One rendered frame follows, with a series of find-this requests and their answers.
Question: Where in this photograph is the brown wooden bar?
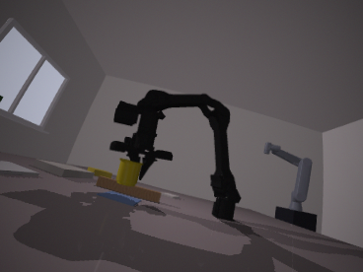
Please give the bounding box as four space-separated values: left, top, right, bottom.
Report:
96 175 161 203

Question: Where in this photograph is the yellow cup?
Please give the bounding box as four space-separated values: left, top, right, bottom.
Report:
116 158 144 186

